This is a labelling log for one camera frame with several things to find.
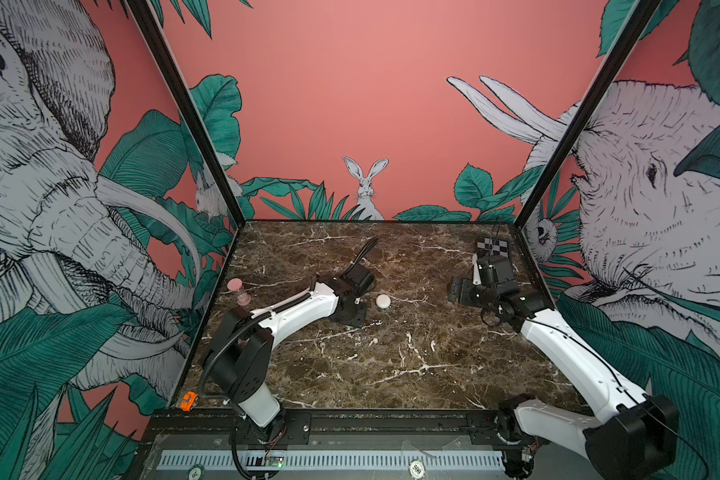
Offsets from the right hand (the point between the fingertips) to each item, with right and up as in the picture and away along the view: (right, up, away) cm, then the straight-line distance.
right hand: (459, 283), depth 81 cm
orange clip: (-72, -30, -5) cm, 79 cm away
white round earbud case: (-20, -8, +17) cm, 28 cm away
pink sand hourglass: (-66, -6, +14) cm, 68 cm away
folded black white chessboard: (+23, +10, +29) cm, 38 cm away
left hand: (-29, -10, +5) cm, 31 cm away
